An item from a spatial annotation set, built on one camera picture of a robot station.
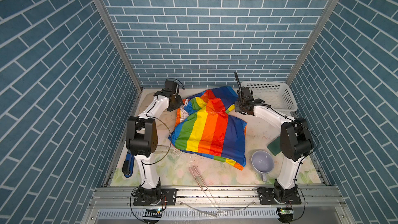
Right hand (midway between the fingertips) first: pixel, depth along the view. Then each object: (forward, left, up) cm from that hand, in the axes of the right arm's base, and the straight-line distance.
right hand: (239, 103), depth 98 cm
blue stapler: (-42, +58, -4) cm, 71 cm away
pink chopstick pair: (-48, +19, -12) cm, 53 cm away
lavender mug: (-33, -13, -11) cm, 37 cm away
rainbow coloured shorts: (-15, +22, -6) cm, 27 cm away
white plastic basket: (+21, -32, -11) cm, 40 cm away
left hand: (-3, +38, +1) cm, 38 cm away
